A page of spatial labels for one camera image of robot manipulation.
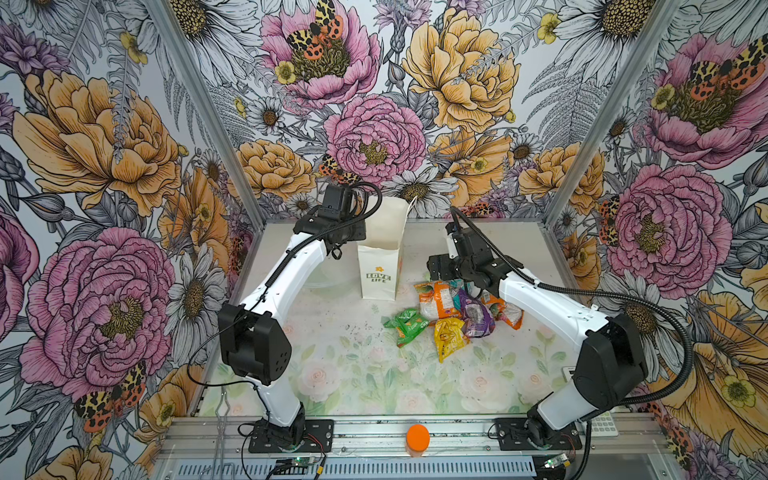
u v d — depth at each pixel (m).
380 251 0.80
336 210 0.64
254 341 0.45
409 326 0.86
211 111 0.89
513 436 0.73
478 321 0.87
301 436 0.68
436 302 0.92
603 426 0.75
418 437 0.67
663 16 0.72
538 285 0.54
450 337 0.84
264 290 0.48
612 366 0.43
